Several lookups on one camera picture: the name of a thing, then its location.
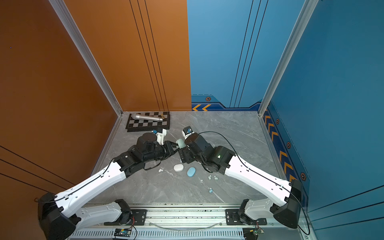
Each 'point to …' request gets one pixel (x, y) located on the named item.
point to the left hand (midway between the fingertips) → (183, 145)
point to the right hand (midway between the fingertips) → (186, 147)
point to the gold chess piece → (162, 116)
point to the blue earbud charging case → (191, 172)
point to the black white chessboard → (135, 125)
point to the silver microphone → (136, 116)
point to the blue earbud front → (211, 190)
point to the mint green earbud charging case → (180, 143)
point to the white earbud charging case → (178, 167)
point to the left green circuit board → (125, 232)
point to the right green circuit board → (252, 233)
